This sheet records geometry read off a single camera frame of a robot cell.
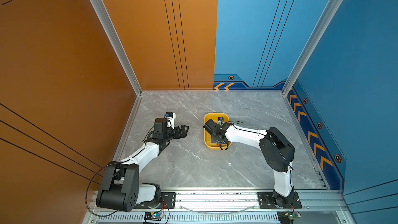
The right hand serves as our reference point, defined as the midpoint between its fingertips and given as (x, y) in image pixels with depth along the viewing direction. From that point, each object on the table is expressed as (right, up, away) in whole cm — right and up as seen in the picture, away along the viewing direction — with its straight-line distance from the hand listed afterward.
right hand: (215, 139), depth 94 cm
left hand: (-20, +8, -4) cm, 22 cm away
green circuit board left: (-30, -30, -23) cm, 49 cm away
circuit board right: (+31, -30, -24) cm, 49 cm away
